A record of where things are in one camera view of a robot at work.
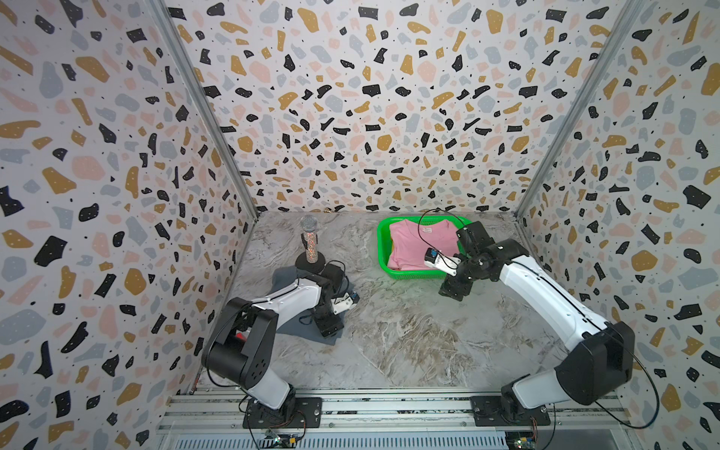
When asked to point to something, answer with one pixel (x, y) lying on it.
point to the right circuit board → (520, 440)
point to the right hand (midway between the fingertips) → (447, 278)
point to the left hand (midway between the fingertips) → (329, 320)
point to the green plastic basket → (383, 238)
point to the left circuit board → (278, 442)
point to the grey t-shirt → (283, 276)
